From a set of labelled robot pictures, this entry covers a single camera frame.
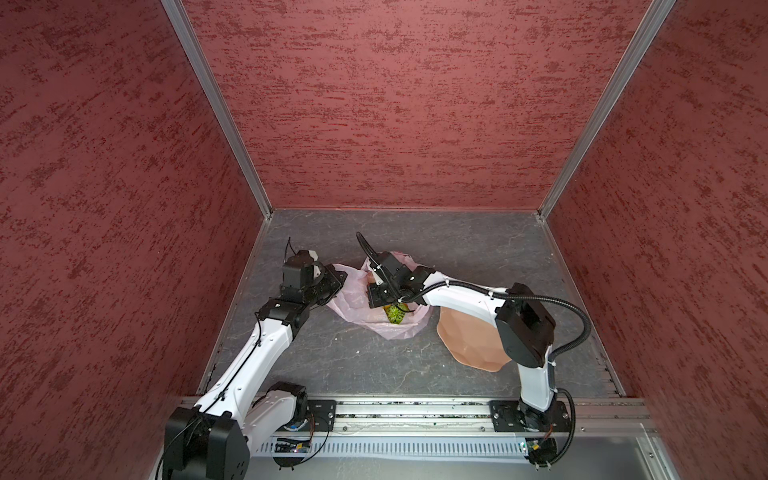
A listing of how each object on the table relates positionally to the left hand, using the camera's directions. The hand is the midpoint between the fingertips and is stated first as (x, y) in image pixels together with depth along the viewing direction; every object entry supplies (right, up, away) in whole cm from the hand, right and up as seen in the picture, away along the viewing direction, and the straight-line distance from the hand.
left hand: (349, 278), depth 81 cm
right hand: (+5, -8, +5) cm, 11 cm away
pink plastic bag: (0, -7, -1) cm, 7 cm away
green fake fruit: (+13, -12, +6) cm, 18 cm away
